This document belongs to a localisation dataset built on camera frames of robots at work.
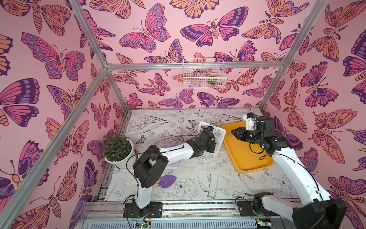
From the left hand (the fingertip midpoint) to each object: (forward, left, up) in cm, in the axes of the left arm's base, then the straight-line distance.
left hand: (216, 143), depth 89 cm
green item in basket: (+33, +2, +23) cm, 41 cm away
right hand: (0, -8, +14) cm, 16 cm away
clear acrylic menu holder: (+1, -1, +6) cm, 6 cm away
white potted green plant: (-9, +55, +7) cm, 57 cm away
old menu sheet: (+6, +31, -9) cm, 33 cm away
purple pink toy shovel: (-20, +31, -10) cm, 38 cm away
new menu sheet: (+2, -1, +8) cm, 8 cm away
